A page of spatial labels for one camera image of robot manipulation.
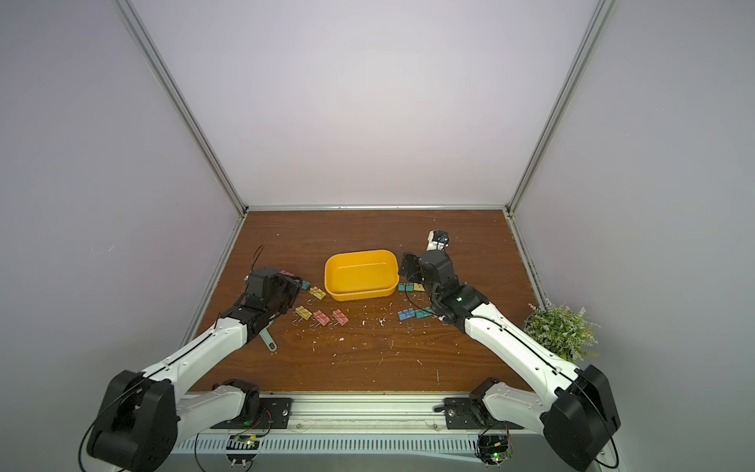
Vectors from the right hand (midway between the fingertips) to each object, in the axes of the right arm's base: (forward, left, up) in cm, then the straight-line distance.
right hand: (417, 251), depth 78 cm
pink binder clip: (-11, +29, -20) cm, 37 cm away
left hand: (-2, +33, -11) cm, 35 cm away
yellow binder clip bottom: (-3, +32, -20) cm, 38 cm away
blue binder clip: (-9, +3, -20) cm, 22 cm away
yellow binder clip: (-9, +35, -21) cm, 42 cm away
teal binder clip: (+1, +2, -21) cm, 21 cm away
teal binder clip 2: (-9, -2, -20) cm, 22 cm away
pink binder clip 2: (-11, +23, -20) cm, 33 cm away
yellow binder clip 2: (+1, -1, -22) cm, 22 cm away
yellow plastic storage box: (+6, +18, -22) cm, 29 cm away
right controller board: (-42, -18, -23) cm, 51 cm away
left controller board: (-43, +44, -25) cm, 66 cm away
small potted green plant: (-20, -36, -5) cm, 41 cm away
